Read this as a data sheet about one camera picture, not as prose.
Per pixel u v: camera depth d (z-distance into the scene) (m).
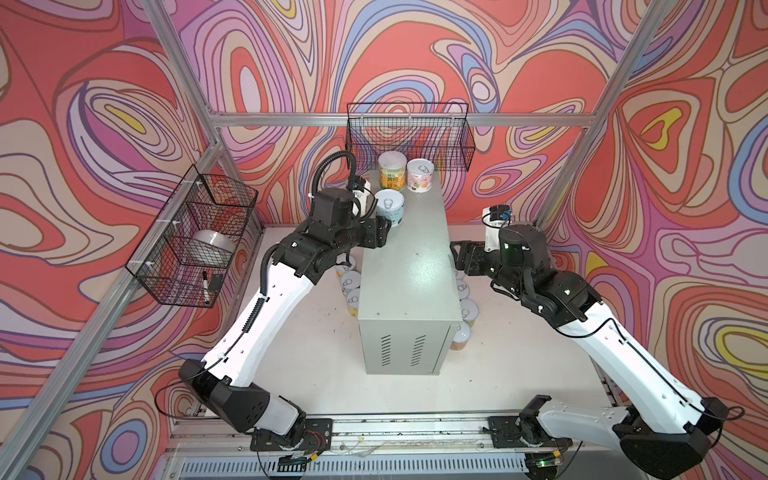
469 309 0.91
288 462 0.71
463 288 0.95
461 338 0.86
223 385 0.38
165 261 0.69
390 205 0.69
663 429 0.38
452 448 0.72
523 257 0.46
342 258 0.54
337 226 0.50
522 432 0.68
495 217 0.56
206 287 0.72
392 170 0.76
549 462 0.70
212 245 0.70
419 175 0.77
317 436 0.72
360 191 0.58
